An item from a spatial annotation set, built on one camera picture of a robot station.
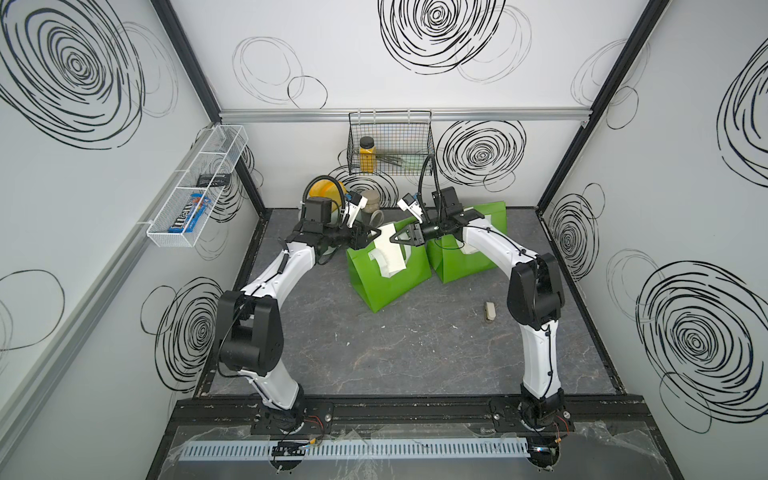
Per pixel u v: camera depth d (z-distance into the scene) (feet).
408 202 2.65
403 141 2.91
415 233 2.59
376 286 2.79
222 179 2.59
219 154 2.97
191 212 2.36
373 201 3.83
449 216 2.48
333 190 2.35
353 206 2.48
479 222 2.27
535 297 1.80
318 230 2.27
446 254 2.98
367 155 2.79
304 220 2.27
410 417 2.46
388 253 2.76
